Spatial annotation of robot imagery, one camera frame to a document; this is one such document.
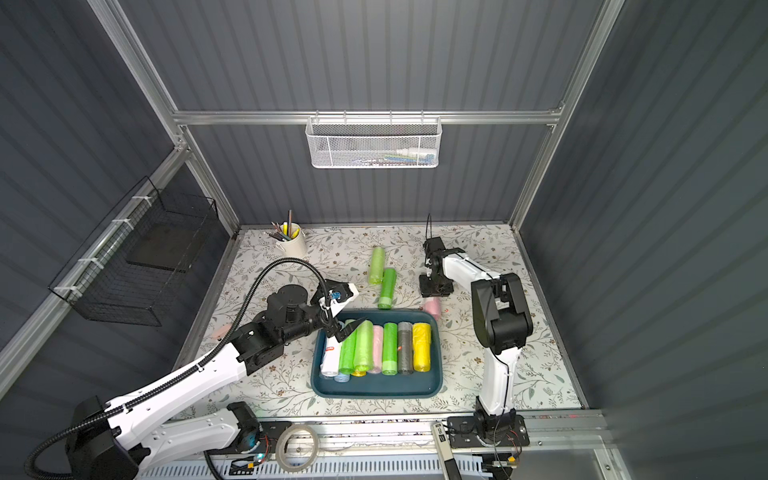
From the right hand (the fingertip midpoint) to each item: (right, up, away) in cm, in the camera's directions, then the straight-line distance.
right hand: (434, 292), depth 98 cm
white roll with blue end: (-28, -21, -18) cm, 39 cm away
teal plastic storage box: (-18, -24, -16) cm, 34 cm away
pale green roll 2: (-19, +9, +6) cm, 22 cm away
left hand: (-23, +1, -27) cm, 36 cm away
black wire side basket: (-78, +9, -26) cm, 83 cm away
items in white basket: (-10, +44, -5) cm, 45 cm away
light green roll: (-22, -13, -18) cm, 31 cm away
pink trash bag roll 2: (-1, -4, -4) cm, 6 cm away
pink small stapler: (-66, -11, -9) cm, 67 cm away
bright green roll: (-26, -15, -18) cm, 35 cm away
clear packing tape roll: (-41, -33, -29) cm, 60 cm away
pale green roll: (-15, -15, -14) cm, 25 cm away
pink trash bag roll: (-19, -14, -14) cm, 28 cm away
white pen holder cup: (-49, +15, +8) cm, 51 cm away
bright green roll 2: (-16, -2, -3) cm, 17 cm away
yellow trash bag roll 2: (-6, -14, -12) cm, 19 cm away
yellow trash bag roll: (-23, -21, -16) cm, 35 cm away
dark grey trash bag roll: (-10, -14, -14) cm, 22 cm away
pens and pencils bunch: (-53, +21, +7) cm, 57 cm away
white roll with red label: (-31, -17, -19) cm, 40 cm away
